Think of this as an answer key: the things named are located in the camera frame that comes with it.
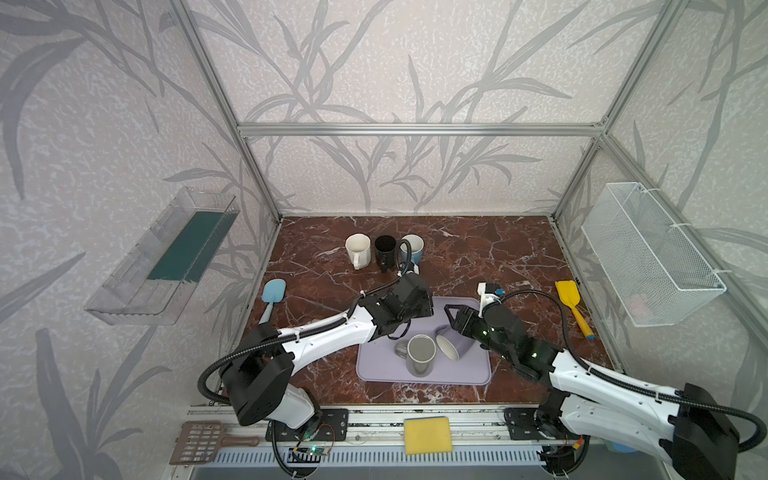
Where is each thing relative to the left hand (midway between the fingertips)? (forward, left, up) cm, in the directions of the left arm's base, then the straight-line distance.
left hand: (436, 293), depth 82 cm
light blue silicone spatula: (+8, +53, -15) cm, 55 cm away
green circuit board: (-36, +33, -16) cm, 52 cm away
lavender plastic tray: (-15, +16, -12) cm, 26 cm away
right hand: (-3, -3, +1) cm, 4 cm away
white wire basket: (-7, -43, +22) cm, 48 cm away
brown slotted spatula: (-34, +58, -14) cm, 69 cm away
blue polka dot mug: (+20, +5, -6) cm, 22 cm away
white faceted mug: (+21, +25, -8) cm, 34 cm away
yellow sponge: (-32, +2, -11) cm, 34 cm away
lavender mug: (-12, -4, -5) cm, 13 cm away
